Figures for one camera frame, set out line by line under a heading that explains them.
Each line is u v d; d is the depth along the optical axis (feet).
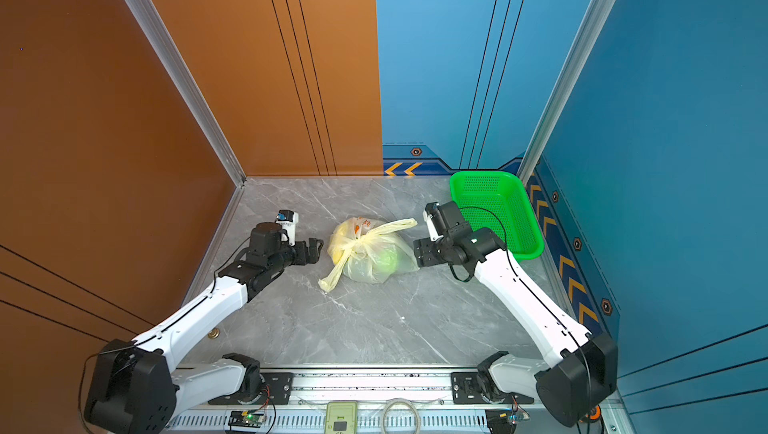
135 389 1.31
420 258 2.26
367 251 2.78
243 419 2.33
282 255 2.32
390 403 2.31
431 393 2.43
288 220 2.44
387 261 2.77
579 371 1.23
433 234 2.24
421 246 2.24
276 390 2.43
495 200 3.68
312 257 2.53
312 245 2.54
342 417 2.24
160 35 2.65
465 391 2.37
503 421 2.33
